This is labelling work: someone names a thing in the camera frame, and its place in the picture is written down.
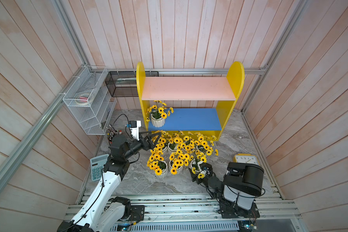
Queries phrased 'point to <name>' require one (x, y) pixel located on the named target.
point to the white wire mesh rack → (93, 118)
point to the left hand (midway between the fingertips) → (156, 135)
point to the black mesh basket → (124, 83)
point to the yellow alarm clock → (246, 158)
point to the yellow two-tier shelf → (202, 104)
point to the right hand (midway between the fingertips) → (195, 164)
